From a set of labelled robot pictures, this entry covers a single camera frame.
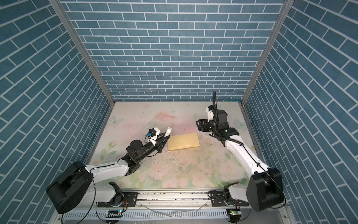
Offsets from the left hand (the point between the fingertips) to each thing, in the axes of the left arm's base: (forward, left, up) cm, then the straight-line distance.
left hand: (168, 135), depth 78 cm
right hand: (+9, -18, +2) cm, 21 cm away
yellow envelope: (+8, -9, -20) cm, 23 cm away
